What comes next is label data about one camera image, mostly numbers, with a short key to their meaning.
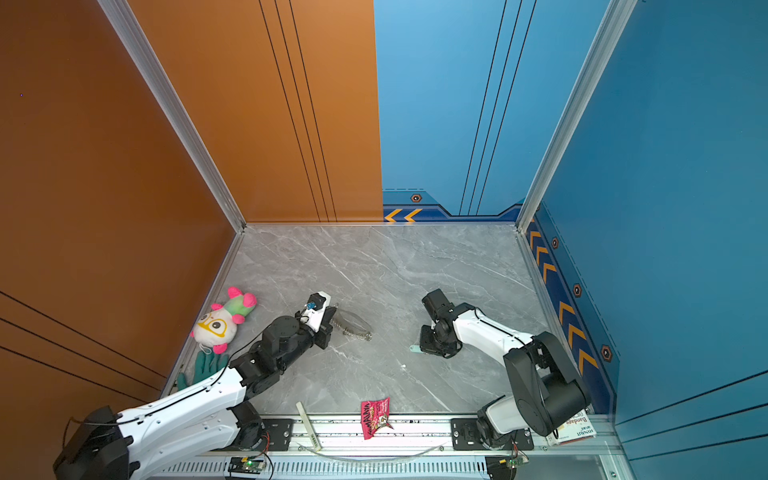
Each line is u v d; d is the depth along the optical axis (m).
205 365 0.84
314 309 0.67
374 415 0.75
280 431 0.74
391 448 0.73
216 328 0.85
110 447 0.40
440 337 0.65
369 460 0.71
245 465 0.71
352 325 0.91
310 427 0.75
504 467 0.70
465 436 0.72
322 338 0.71
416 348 0.88
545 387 0.43
